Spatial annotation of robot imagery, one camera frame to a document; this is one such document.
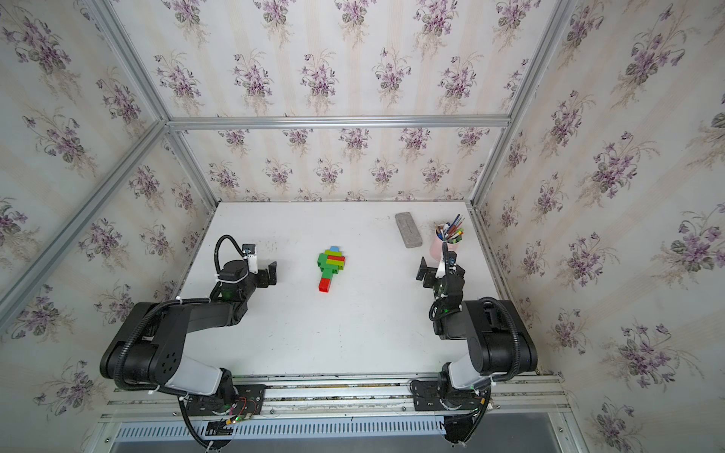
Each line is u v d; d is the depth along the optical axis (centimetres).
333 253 103
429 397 73
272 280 86
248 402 72
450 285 66
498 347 44
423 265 88
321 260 98
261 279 84
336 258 99
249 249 80
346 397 75
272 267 88
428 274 82
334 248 104
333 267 98
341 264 99
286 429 76
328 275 96
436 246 104
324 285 93
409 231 107
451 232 98
